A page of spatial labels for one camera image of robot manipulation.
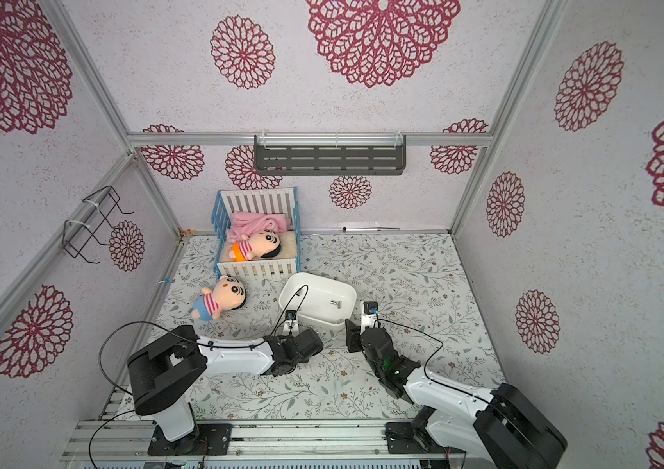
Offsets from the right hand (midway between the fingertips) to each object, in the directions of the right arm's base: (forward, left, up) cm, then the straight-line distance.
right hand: (358, 321), depth 86 cm
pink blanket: (+38, +41, +3) cm, 56 cm away
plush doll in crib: (+26, +33, +5) cm, 42 cm away
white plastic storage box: (+9, +12, -6) cm, 16 cm away
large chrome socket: (+11, +6, -8) cm, 15 cm away
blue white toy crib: (+45, +28, +9) cm, 54 cm away
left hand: (-4, +19, -8) cm, 21 cm away
